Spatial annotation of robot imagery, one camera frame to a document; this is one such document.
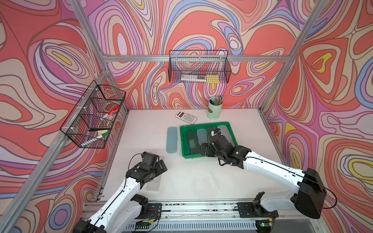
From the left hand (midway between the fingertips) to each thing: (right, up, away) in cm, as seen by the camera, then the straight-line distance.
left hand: (161, 169), depth 83 cm
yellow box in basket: (+31, +55, +8) cm, 64 cm away
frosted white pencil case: (+42, +20, +18) cm, 50 cm away
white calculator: (+14, +32, +31) cm, 47 cm away
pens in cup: (+38, +43, +21) cm, 61 cm away
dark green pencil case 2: (+20, +11, +13) cm, 26 cm away
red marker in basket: (-26, +33, -7) cm, 42 cm away
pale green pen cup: (+36, +35, +25) cm, 56 cm away
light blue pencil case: (+4, +15, +18) cm, 24 cm away
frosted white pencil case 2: (+26, +18, +18) cm, 36 cm away
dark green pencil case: (+27, +13, -12) cm, 32 cm away
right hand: (+27, +11, -2) cm, 29 cm away
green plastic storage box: (+13, +16, +17) cm, 27 cm away
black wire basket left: (-36, +27, -9) cm, 46 cm away
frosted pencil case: (-3, -8, -2) cm, 9 cm away
